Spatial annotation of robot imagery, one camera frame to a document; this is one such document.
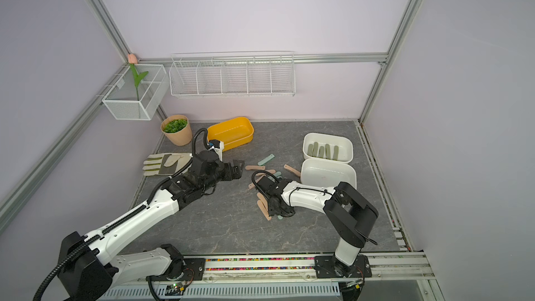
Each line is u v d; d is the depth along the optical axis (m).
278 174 0.99
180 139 1.05
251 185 0.94
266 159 1.04
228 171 0.69
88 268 0.37
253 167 1.00
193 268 0.74
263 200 0.90
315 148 1.08
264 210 0.87
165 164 1.02
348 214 0.46
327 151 1.07
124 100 0.77
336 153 1.06
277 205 0.64
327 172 1.00
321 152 1.06
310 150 1.08
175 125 1.03
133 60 0.90
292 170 0.99
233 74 0.97
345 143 1.07
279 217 0.86
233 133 1.12
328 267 0.74
